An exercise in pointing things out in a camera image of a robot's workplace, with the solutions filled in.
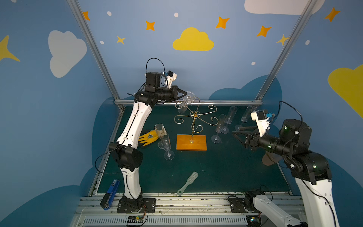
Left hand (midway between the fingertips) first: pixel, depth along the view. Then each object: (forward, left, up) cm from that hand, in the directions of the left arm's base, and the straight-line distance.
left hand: (187, 91), depth 73 cm
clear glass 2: (-8, +16, -21) cm, 27 cm away
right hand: (-23, -23, -1) cm, 33 cm away
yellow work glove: (-6, +26, -38) cm, 46 cm away
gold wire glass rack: (-17, -5, -7) cm, 19 cm away
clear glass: (+5, -30, -22) cm, 38 cm away
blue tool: (-45, +40, -37) cm, 71 cm away
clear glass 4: (-4, -23, -40) cm, 46 cm away
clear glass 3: (-18, +11, -40) cm, 45 cm away
